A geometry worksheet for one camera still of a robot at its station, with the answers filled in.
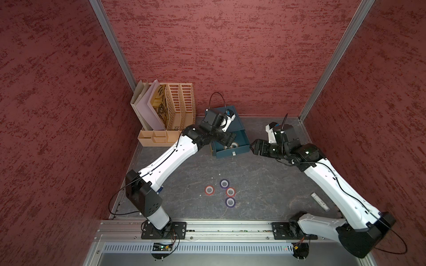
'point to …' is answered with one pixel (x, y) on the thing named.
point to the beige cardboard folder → (140, 91)
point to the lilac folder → (147, 111)
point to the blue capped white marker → (160, 190)
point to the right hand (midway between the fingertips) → (255, 151)
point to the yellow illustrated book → (160, 105)
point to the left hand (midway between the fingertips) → (225, 135)
